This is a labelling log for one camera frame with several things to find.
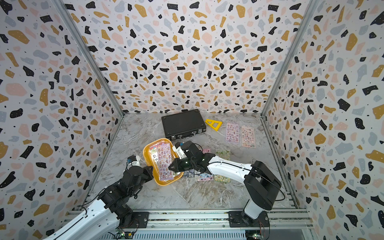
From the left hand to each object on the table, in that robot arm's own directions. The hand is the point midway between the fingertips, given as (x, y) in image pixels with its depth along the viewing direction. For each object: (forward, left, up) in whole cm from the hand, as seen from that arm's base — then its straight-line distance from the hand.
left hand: (155, 167), depth 80 cm
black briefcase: (+35, -12, -6) cm, 37 cm away
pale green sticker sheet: (+10, +2, +1) cm, 10 cm away
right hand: (-3, -8, +3) cm, 9 cm away
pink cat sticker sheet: (-1, -27, -12) cm, 30 cm away
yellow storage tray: (+2, +4, 0) cm, 5 cm away
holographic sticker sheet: (+1, -18, -12) cm, 21 cm away
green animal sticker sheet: (+15, -41, -13) cm, 45 cm away
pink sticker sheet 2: (+28, -59, -13) cm, 67 cm away
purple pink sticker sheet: (+4, -5, +3) cm, 7 cm away
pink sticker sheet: (+33, -49, -13) cm, 60 cm away
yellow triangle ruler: (+40, -36, -12) cm, 55 cm away
